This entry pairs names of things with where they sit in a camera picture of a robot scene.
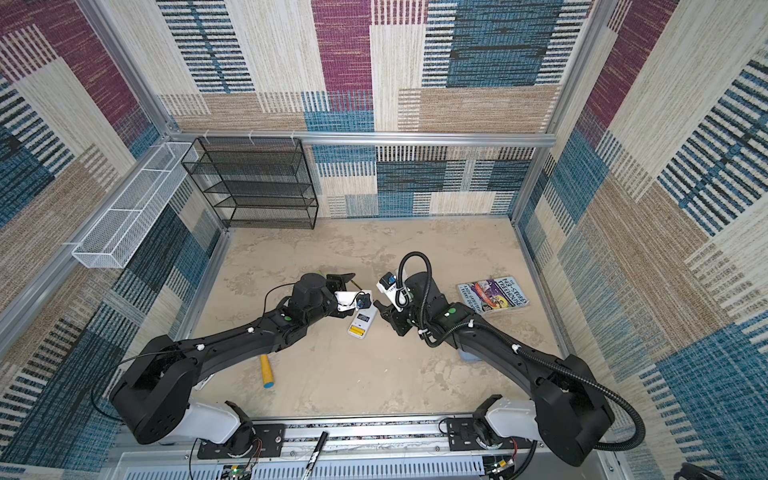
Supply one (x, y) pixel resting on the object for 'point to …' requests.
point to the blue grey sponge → (468, 358)
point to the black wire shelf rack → (255, 183)
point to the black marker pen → (315, 455)
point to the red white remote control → (361, 321)
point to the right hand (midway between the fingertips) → (389, 315)
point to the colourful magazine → (487, 295)
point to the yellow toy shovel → (266, 372)
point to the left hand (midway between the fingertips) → (351, 275)
